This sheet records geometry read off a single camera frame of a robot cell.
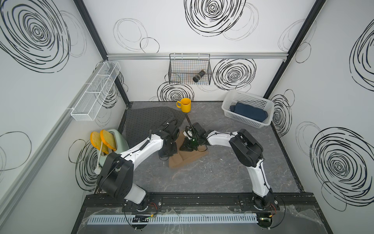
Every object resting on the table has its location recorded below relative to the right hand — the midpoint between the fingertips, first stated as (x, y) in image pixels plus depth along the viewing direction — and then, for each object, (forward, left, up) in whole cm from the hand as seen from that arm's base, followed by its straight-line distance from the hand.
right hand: (180, 149), depth 91 cm
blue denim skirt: (+31, -50, +3) cm, 59 cm away
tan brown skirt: (-5, -2, +1) cm, 6 cm away
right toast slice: (-2, +39, +14) cm, 42 cm away
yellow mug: (+33, -2, +6) cm, 34 cm away
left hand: (-5, +4, +4) cm, 7 cm away
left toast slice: (-6, +41, +21) cm, 47 cm away
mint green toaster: (-6, +30, +14) cm, 34 cm away
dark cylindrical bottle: (+33, -10, +30) cm, 46 cm away
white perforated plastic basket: (+46, -39, +2) cm, 60 cm away
